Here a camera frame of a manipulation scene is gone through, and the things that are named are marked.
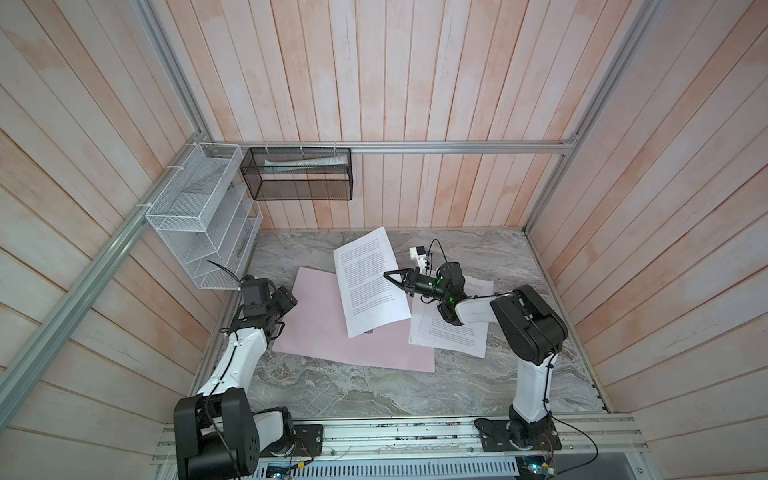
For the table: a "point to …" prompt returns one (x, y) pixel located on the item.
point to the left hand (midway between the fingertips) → (285, 302)
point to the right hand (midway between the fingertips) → (384, 277)
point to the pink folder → (315, 326)
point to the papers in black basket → (276, 165)
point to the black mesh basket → (299, 173)
